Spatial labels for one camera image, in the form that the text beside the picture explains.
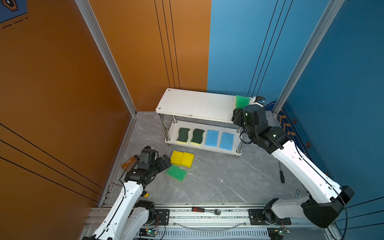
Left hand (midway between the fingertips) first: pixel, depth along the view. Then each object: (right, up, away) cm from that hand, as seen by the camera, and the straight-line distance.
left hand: (164, 161), depth 82 cm
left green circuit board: (-5, -32, -11) cm, 34 cm away
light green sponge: (+6, -8, +5) cm, 11 cm away
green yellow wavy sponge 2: (+9, +12, +13) cm, 20 cm away
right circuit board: (+55, -31, -12) cm, 65 cm away
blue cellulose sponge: (+37, +10, +12) cm, 40 cm away
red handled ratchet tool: (+18, -23, -6) cm, 30 cm away
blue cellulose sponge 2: (+27, +11, +14) cm, 33 cm away
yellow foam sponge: (+5, 0, +10) cm, 11 cm away
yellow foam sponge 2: (+12, -2, +10) cm, 16 cm away
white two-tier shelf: (+25, +30, -5) cm, 39 cm away
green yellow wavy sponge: (+18, +12, +14) cm, 26 cm away
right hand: (+37, +26, -11) cm, 46 cm away
